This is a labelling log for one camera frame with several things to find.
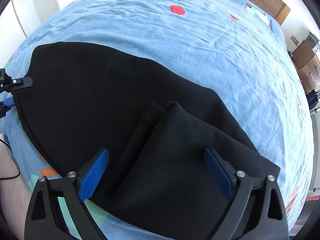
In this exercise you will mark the wall switch plate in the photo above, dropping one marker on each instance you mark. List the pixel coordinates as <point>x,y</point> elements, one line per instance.
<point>294,40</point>

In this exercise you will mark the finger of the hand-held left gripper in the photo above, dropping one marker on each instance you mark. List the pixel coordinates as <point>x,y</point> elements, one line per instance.
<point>8,103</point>
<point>21,83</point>

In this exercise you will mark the black pants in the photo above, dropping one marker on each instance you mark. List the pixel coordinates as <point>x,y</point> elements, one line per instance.
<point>125,92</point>

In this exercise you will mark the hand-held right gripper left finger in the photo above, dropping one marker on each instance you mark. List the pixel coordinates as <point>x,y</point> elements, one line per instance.
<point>96,172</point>

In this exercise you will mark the black bag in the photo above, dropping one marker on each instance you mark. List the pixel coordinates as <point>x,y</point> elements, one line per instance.
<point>314,100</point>

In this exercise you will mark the wooden dresser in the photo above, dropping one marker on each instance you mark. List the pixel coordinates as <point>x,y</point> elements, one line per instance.
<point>308,66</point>

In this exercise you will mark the white printer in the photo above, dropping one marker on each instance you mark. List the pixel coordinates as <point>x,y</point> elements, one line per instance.
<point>314,42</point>

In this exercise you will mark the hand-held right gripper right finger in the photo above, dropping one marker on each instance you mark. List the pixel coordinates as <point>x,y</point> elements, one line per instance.
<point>216,172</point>

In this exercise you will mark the red frame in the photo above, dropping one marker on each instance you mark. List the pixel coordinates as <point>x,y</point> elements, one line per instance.
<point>310,197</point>

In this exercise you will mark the white wardrobe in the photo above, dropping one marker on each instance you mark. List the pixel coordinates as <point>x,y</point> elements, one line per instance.
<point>37,0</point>

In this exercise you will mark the person's pale clothing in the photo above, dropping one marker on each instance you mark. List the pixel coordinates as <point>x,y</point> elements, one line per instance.
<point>12,200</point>

